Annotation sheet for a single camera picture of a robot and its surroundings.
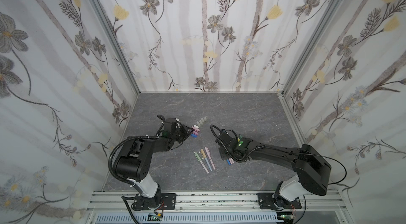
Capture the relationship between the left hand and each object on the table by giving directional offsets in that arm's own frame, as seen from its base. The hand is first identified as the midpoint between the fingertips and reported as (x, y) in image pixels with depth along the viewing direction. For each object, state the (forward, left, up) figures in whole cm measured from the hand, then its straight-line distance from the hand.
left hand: (191, 125), depth 93 cm
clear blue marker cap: (+7, -6, -7) cm, 11 cm away
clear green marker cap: (+9, -9, -6) cm, 14 cm away
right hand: (-14, -16, 0) cm, 21 cm away
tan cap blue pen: (-14, -7, -7) cm, 17 cm away
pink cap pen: (-17, -11, -6) cm, 21 cm away
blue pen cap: (-3, -2, -7) cm, 8 cm away
